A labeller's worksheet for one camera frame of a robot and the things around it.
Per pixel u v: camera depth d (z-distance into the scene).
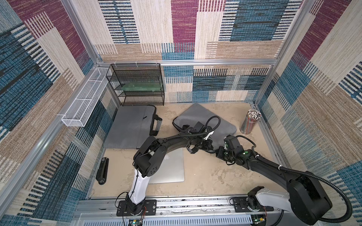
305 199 0.41
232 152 0.66
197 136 0.75
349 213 0.37
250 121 0.92
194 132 0.73
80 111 0.94
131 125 1.05
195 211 0.73
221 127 1.04
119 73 1.01
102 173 0.84
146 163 0.51
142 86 0.94
